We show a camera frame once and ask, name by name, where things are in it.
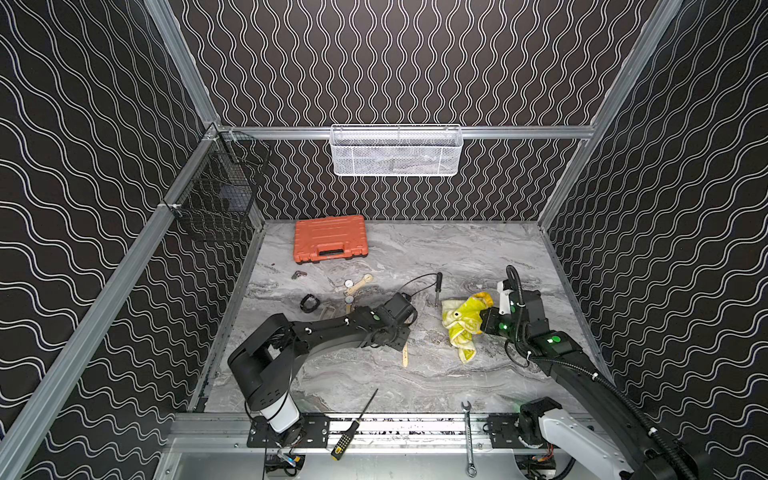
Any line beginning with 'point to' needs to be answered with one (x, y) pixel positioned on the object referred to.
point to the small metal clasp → (298, 273)
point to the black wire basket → (218, 194)
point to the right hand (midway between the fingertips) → (483, 310)
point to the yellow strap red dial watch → (405, 354)
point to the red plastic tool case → (329, 238)
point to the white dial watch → (348, 283)
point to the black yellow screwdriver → (347, 438)
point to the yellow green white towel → (462, 319)
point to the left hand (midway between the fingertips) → (407, 339)
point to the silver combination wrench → (471, 469)
